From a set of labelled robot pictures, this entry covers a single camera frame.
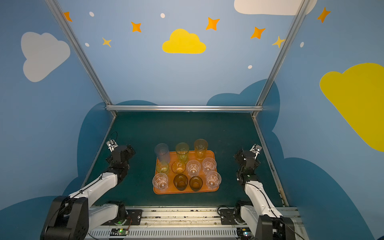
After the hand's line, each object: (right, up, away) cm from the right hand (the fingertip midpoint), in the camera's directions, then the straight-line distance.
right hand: (249, 151), depth 86 cm
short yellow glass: (-42, -10, +5) cm, 43 cm away
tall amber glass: (-28, +2, +5) cm, 29 cm away
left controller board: (-68, -36, -15) cm, 79 cm away
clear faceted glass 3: (-21, -17, +1) cm, 27 cm away
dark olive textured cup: (-40, -17, -2) cm, 43 cm away
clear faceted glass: (-33, -11, +5) cm, 35 cm away
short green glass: (-52, -10, +3) cm, 53 cm away
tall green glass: (-40, 0, +4) cm, 40 cm away
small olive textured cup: (-31, -18, -1) cm, 36 cm away
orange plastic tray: (-35, -13, -5) cm, 38 cm away
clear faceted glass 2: (-23, -9, +5) cm, 25 cm away
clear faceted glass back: (-52, -18, 0) cm, 55 cm away
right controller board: (-8, -38, -14) cm, 41 cm away
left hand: (-74, +1, +2) cm, 74 cm away
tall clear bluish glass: (-51, -1, +2) cm, 51 cm away
